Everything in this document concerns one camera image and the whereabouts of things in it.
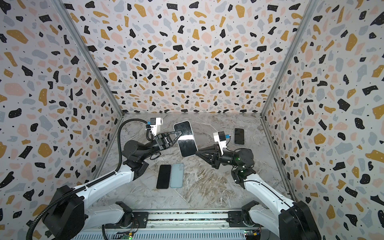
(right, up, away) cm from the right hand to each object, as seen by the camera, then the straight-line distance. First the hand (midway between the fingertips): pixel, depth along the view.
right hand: (195, 156), depth 61 cm
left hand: (-6, +9, -2) cm, 11 cm away
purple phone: (-19, -19, +24) cm, 36 cm away
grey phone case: (-12, -17, +29) cm, 36 cm away
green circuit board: (-34, -39, +9) cm, 53 cm away
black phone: (-4, +6, +1) cm, 7 cm away
